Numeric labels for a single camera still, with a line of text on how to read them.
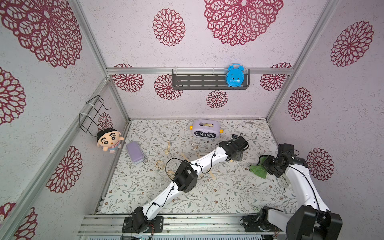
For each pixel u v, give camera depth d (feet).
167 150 3.29
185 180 2.03
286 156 1.89
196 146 3.44
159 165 3.12
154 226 2.39
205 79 3.07
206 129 3.38
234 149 2.30
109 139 2.73
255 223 2.42
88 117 2.45
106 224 2.47
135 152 3.20
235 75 2.92
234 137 2.80
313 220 1.28
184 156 3.28
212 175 2.96
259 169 2.62
